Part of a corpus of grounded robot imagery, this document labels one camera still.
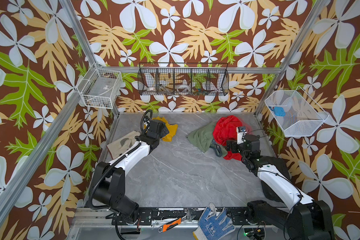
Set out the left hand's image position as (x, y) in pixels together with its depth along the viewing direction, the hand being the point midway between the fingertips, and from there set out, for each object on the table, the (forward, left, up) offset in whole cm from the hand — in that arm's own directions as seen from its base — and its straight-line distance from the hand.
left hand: (158, 127), depth 89 cm
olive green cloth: (0, -29, -12) cm, 31 cm away
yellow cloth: (+9, -8, -13) cm, 18 cm away
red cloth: (0, -41, -2) cm, 41 cm away
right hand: (-7, -45, 0) cm, 45 cm away
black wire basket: (+31, -16, +13) cm, 37 cm away
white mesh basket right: (-2, -79, +13) cm, 80 cm away
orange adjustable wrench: (-47, -10, -16) cm, 51 cm away
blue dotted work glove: (-49, -30, -16) cm, 59 cm away
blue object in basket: (+5, -70, +10) cm, 71 cm away
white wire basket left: (+17, +34, +16) cm, 41 cm away
